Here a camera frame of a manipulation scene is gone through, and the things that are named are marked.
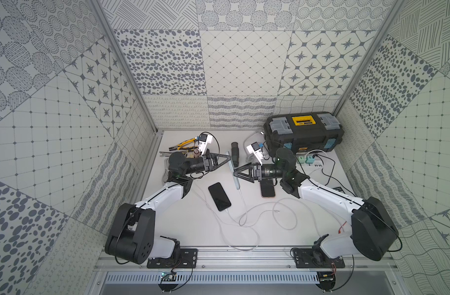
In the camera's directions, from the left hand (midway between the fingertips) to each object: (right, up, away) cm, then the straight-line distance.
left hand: (226, 155), depth 69 cm
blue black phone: (-4, -22, +21) cm, 31 cm away
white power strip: (+46, -6, +31) cm, 56 cm away
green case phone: (+4, -8, -4) cm, 10 cm away
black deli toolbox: (+42, +10, +27) cm, 51 cm away
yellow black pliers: (-30, +2, +41) cm, 51 cm away
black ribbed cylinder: (+4, -1, +35) cm, 35 cm away
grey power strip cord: (+14, +10, +49) cm, 52 cm away
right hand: (+4, -8, +1) cm, 8 cm away
